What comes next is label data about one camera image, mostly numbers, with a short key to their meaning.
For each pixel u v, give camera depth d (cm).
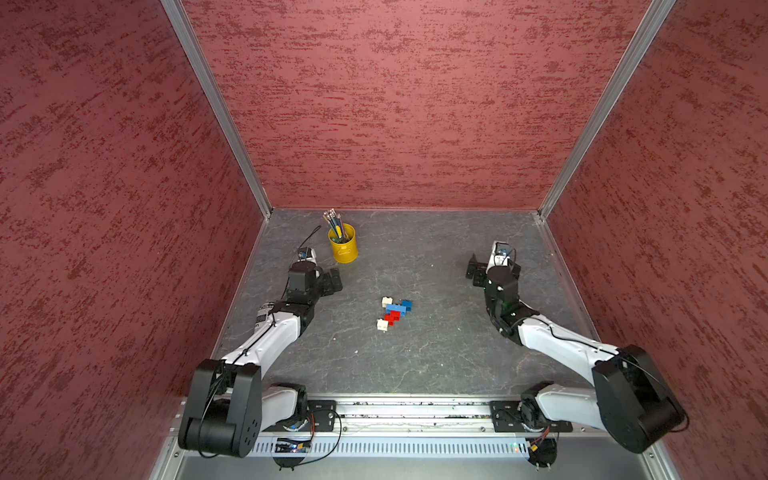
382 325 88
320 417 74
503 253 71
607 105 88
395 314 90
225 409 40
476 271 81
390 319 89
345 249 99
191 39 75
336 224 97
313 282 71
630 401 42
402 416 76
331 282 81
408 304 94
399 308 92
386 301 92
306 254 77
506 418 73
